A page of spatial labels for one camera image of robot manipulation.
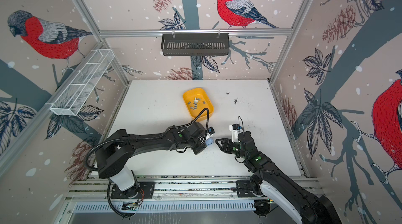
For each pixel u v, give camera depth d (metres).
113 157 0.44
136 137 0.49
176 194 0.73
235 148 0.70
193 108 1.06
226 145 0.71
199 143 0.73
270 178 0.55
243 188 0.73
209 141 0.82
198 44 1.04
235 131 0.76
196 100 1.10
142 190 0.73
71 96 0.75
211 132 0.75
